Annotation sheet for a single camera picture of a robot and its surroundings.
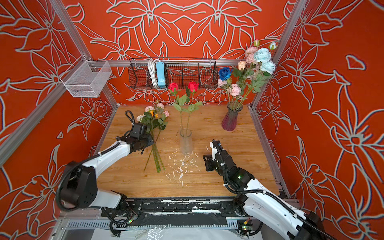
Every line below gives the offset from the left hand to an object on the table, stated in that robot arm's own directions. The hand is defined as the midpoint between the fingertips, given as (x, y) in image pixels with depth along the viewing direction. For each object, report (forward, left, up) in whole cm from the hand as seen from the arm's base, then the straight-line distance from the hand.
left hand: (150, 139), depth 89 cm
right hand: (-11, -32, +4) cm, 34 cm away
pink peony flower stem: (+21, -49, +23) cm, 58 cm away
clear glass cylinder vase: (-2, -22, +2) cm, 22 cm away
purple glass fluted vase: (+17, -50, +1) cm, 53 cm away
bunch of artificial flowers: (+21, +3, -7) cm, 23 cm away
